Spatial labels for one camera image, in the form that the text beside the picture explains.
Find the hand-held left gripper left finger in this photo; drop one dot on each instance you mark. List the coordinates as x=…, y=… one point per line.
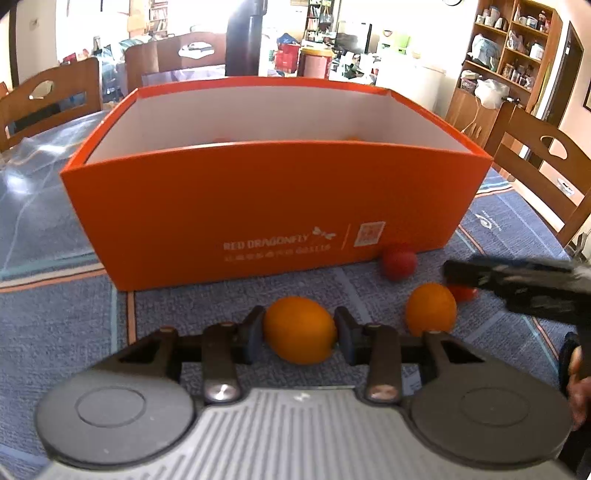
x=254, y=337

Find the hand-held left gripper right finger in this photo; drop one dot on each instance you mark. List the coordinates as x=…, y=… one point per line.
x=344, y=333

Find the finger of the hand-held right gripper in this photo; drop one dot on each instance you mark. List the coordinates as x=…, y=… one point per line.
x=517, y=281

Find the orange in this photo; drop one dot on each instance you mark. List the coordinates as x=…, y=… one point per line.
x=429, y=307
x=300, y=330

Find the small red apple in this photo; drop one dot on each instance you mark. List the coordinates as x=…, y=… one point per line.
x=461, y=294
x=399, y=263

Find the orange cardboard box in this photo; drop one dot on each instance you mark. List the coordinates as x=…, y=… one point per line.
x=207, y=207

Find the person's right hand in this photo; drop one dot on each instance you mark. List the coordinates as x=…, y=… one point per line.
x=581, y=397

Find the wooden chair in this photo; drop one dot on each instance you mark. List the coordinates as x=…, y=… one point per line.
x=69, y=78
x=517, y=138
x=161, y=55

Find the wooden bookshelf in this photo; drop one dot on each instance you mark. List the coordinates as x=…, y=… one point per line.
x=466, y=115

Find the white plastic bag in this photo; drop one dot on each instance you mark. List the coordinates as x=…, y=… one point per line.
x=491, y=92

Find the white chest freezer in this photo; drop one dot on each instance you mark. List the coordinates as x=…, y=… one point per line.
x=415, y=83

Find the blue plastic bag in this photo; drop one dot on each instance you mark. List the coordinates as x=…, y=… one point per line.
x=485, y=50

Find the pink and red can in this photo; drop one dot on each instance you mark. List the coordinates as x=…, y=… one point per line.
x=316, y=64

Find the green box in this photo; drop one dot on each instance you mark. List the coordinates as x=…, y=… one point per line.
x=395, y=40

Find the red plastic basket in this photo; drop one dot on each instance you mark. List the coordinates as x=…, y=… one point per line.
x=287, y=57

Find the black television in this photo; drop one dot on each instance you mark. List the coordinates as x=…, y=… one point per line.
x=353, y=37

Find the black thermos bottle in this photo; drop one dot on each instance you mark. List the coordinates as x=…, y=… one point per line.
x=244, y=37

